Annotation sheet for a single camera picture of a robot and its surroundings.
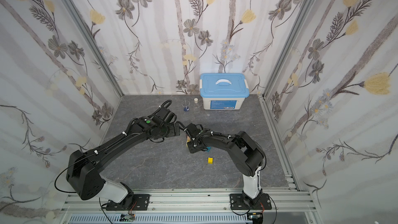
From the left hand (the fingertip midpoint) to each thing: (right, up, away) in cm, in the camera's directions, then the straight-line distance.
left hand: (175, 131), depth 82 cm
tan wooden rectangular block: (+6, -6, +12) cm, 15 cm away
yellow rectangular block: (+6, -8, +10) cm, 14 cm away
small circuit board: (-21, -39, -12) cm, 45 cm away
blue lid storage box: (+29, +24, +19) cm, 42 cm away
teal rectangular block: (+18, -7, -8) cm, 21 cm away
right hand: (+11, -9, +10) cm, 17 cm away
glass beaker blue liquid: (+3, +12, +28) cm, 31 cm away
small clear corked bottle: (+11, +18, +21) cm, 30 cm away
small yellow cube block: (+19, -17, +4) cm, 26 cm away
